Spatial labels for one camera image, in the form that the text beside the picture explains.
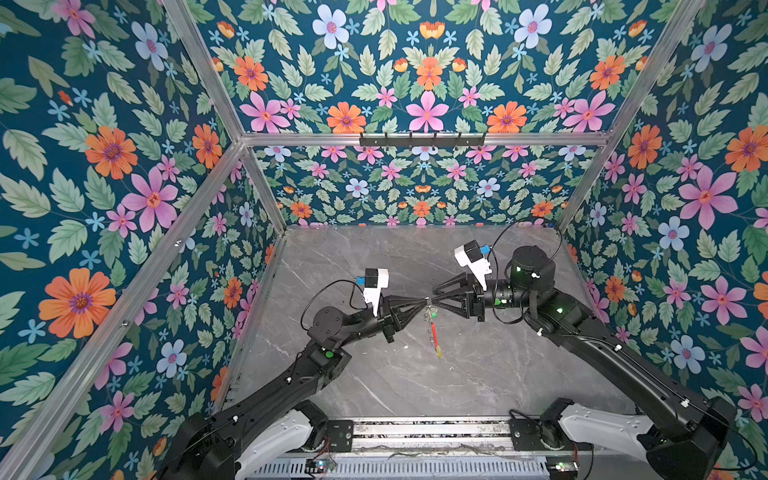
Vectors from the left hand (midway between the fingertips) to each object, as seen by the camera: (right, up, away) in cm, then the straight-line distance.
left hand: (427, 304), depth 58 cm
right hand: (+2, +2, +2) cm, 3 cm away
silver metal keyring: (+1, -2, +4) cm, 4 cm away
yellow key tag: (+6, -20, +31) cm, 37 cm away
